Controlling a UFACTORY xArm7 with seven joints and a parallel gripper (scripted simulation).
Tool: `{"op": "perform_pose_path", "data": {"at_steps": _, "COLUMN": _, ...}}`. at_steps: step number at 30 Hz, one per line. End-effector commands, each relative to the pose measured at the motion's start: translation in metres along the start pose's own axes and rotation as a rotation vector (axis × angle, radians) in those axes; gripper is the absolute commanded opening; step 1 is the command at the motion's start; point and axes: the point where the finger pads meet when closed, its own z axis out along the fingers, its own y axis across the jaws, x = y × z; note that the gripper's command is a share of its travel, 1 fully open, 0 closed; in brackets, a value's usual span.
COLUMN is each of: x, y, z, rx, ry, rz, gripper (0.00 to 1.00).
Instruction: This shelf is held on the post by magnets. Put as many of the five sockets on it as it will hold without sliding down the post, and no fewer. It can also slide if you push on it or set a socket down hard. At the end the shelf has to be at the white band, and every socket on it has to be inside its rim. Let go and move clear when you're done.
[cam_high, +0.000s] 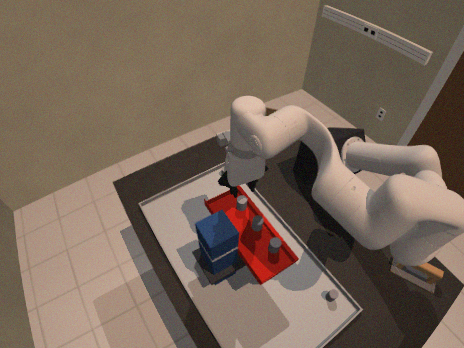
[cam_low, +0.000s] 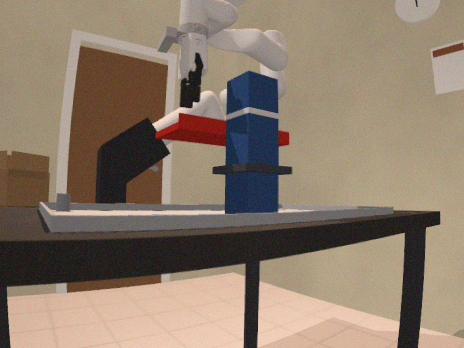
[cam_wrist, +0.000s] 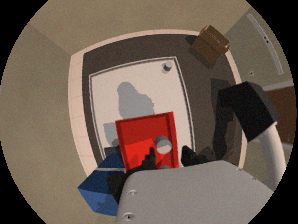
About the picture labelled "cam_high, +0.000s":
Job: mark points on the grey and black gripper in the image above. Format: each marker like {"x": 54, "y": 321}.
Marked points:
{"x": 241, "y": 172}

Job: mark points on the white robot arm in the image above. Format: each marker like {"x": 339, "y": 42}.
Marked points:
{"x": 374, "y": 219}

